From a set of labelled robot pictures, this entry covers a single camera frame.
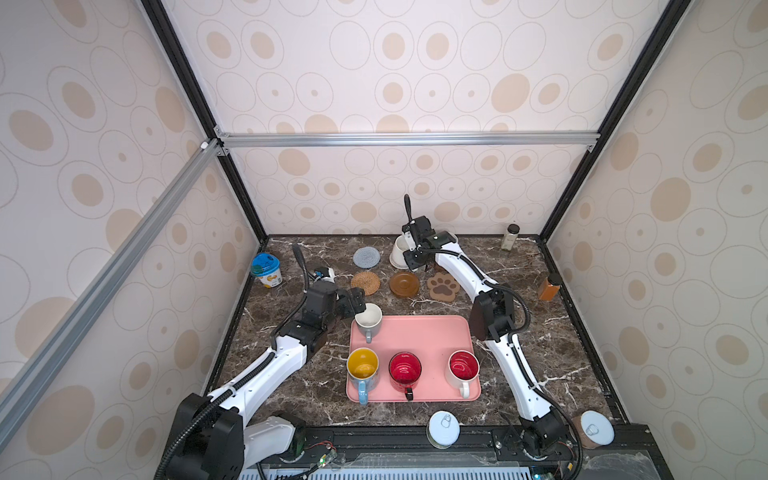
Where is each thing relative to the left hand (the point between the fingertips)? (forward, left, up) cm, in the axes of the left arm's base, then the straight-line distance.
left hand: (359, 290), depth 83 cm
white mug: (+22, -11, -12) cm, 27 cm away
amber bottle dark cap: (+8, -61, -11) cm, 63 cm away
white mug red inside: (-17, -29, -15) cm, 37 cm away
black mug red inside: (-17, -13, -16) cm, 27 cm away
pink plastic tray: (-7, -22, -17) cm, 29 cm away
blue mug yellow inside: (-17, -1, -14) cm, 22 cm away
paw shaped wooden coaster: (+12, -27, -17) cm, 34 cm away
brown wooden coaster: (+14, -14, -18) cm, 26 cm away
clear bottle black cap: (+32, -54, -12) cm, 64 cm away
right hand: (+22, -17, -12) cm, 30 cm away
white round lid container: (-33, -22, -11) cm, 41 cm away
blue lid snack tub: (+13, +32, -7) cm, 35 cm away
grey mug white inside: (-2, -2, -13) cm, 14 cm away
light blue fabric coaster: (+26, +1, -17) cm, 31 cm away
